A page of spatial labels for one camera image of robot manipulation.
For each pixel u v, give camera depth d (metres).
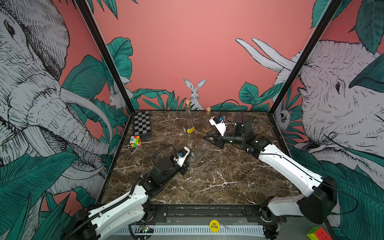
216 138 0.62
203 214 0.75
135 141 0.96
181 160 0.65
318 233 0.66
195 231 0.70
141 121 1.08
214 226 0.70
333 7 0.69
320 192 0.40
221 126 0.62
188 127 0.96
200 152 0.96
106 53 0.86
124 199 0.49
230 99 0.53
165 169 0.56
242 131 0.56
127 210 0.50
